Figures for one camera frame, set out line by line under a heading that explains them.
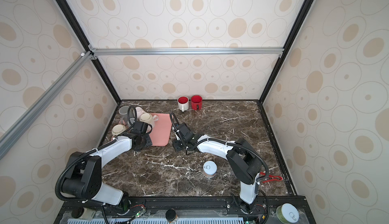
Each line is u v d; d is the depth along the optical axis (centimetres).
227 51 159
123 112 99
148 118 97
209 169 81
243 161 47
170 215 64
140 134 71
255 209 68
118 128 92
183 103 109
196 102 111
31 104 60
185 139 67
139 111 123
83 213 65
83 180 43
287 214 67
